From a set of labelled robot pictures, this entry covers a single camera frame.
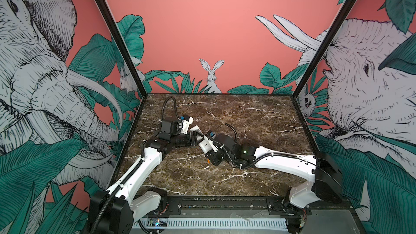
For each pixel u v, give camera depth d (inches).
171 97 47.1
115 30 33.8
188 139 27.1
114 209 15.0
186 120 28.6
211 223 27.6
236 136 38.2
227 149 22.5
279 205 29.2
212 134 26.5
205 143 30.0
